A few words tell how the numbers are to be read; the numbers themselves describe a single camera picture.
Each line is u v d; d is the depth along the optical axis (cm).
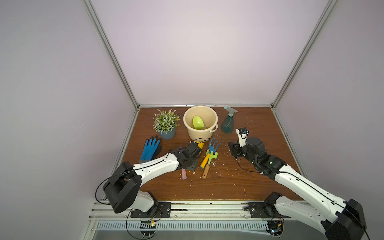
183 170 85
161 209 73
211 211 74
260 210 73
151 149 94
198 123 100
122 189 42
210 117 94
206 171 84
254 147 56
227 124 103
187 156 64
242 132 67
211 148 93
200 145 92
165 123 88
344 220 37
